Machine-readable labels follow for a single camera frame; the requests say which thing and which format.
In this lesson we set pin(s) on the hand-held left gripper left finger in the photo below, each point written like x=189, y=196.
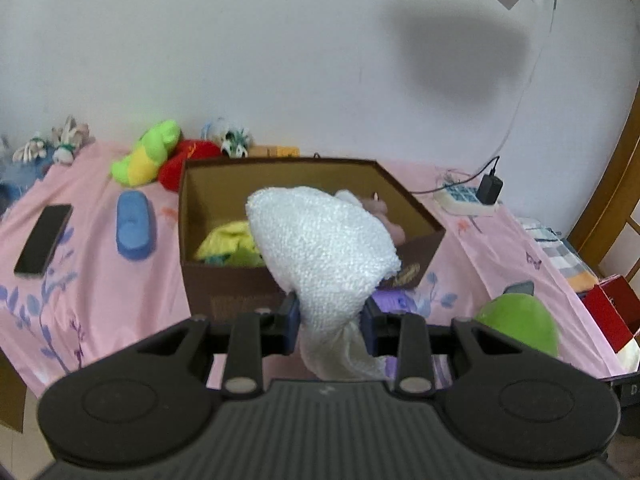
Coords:
x=290, y=321

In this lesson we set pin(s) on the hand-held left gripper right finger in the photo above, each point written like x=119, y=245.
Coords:
x=370, y=329

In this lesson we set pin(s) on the brown cardboard box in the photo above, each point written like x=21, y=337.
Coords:
x=220, y=285

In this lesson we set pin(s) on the white towel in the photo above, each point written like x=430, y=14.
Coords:
x=320, y=245

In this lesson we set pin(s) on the teal cloth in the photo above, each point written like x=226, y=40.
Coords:
x=217, y=260

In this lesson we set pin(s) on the yellow cloth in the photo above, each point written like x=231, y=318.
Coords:
x=225, y=242

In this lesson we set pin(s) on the white thin cloth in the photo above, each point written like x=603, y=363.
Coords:
x=347, y=199

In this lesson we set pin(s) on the purple tissue packet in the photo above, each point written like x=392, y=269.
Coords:
x=402, y=305

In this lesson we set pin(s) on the green bug plush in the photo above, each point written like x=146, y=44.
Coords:
x=520, y=320

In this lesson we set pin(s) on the white power strip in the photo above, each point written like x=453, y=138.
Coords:
x=462, y=199

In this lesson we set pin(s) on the orange box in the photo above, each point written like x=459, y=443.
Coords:
x=275, y=151

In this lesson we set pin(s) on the blue plush slipper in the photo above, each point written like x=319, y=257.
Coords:
x=134, y=225

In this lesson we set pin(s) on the black charger adapter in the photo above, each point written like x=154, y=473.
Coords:
x=489, y=189

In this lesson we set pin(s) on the small green white plush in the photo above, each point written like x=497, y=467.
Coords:
x=235, y=144

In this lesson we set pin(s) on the red plush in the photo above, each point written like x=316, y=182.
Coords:
x=190, y=157

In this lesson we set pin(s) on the checked cloth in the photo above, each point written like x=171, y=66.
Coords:
x=560, y=255

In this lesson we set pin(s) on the light blue plush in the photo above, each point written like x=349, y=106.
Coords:
x=214, y=129

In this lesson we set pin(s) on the green caterpillar plush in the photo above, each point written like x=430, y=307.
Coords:
x=145, y=155

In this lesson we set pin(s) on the red box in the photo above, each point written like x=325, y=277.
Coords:
x=612, y=310

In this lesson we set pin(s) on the black smartphone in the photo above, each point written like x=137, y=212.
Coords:
x=44, y=240

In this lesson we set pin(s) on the grey bunny plush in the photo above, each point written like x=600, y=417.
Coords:
x=72, y=140

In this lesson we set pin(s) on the plain cardboard box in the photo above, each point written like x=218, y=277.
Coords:
x=10, y=395

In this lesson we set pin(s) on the blue cloth bag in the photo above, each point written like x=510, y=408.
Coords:
x=20, y=180

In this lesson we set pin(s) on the wooden frame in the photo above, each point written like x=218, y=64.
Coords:
x=615, y=195

